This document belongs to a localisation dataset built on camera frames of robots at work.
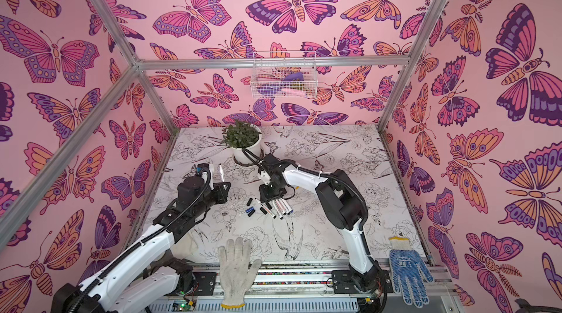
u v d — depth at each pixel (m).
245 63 0.94
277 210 0.90
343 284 0.73
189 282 0.68
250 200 0.94
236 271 0.76
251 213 0.90
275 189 0.81
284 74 0.96
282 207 0.90
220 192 0.71
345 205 0.53
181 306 0.72
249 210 0.90
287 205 0.92
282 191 0.82
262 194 0.82
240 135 0.92
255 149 0.96
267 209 0.90
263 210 0.90
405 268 0.76
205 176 0.62
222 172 0.79
